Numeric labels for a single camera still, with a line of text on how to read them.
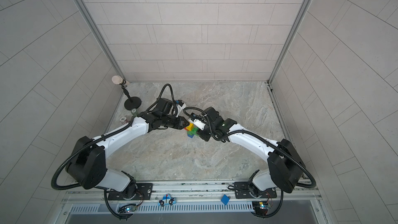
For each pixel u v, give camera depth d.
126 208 0.69
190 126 0.80
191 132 0.81
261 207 0.68
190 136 0.89
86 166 0.41
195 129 0.79
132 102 1.02
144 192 0.71
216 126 0.61
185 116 0.69
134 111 0.93
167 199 0.68
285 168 0.41
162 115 0.65
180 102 0.75
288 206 0.68
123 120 0.89
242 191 0.70
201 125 0.71
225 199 0.68
